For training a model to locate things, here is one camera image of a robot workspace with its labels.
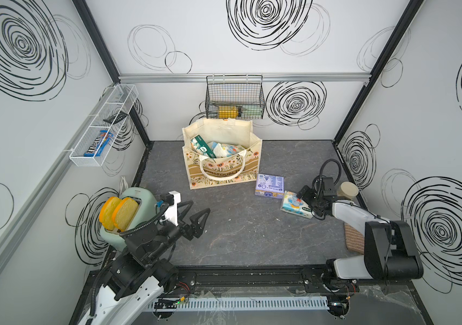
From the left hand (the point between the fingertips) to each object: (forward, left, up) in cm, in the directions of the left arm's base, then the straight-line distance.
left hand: (200, 207), depth 63 cm
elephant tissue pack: (+14, -37, -22) cm, 45 cm away
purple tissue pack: (+22, -27, -21) cm, 41 cm away
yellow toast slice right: (+1, +28, -9) cm, 29 cm away
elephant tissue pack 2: (+28, -5, -4) cm, 29 cm away
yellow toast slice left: (0, +33, -7) cm, 34 cm away
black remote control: (+35, +36, +7) cm, 51 cm away
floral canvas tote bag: (+25, -13, -10) cm, 29 cm away
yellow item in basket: (+43, -6, +5) cm, 44 cm away
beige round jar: (+21, -63, -20) cm, 69 cm away
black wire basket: (+59, -10, +3) cm, 60 cm away
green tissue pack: (+31, +5, -5) cm, 32 cm away
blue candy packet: (+18, +39, +7) cm, 43 cm away
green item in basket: (+44, -17, +5) cm, 47 cm away
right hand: (+18, -44, -24) cm, 53 cm away
